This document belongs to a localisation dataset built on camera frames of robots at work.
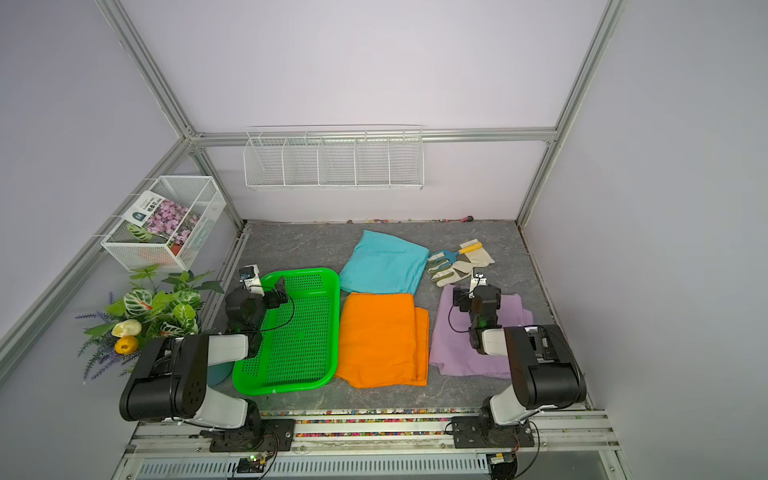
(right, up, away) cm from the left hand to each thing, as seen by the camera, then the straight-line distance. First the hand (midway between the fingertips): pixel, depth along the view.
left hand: (269, 280), depth 91 cm
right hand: (+64, -1, +3) cm, 65 cm away
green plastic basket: (+10, -18, -2) cm, 21 cm away
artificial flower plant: (-10, -3, -32) cm, 33 cm away
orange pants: (+35, -17, -4) cm, 40 cm away
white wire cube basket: (-23, +9, -20) cm, 32 cm away
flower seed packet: (-19, +17, -17) cm, 31 cm away
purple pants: (+53, -12, -15) cm, 57 cm away
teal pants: (+34, +5, +14) cm, 37 cm away
